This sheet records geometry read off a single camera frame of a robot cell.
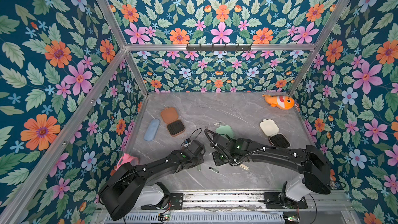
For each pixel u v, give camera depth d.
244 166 0.84
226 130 0.99
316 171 0.42
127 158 0.78
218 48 0.93
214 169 0.84
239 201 0.75
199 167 0.84
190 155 0.66
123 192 0.41
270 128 0.99
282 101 1.04
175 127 1.00
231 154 0.57
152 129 0.97
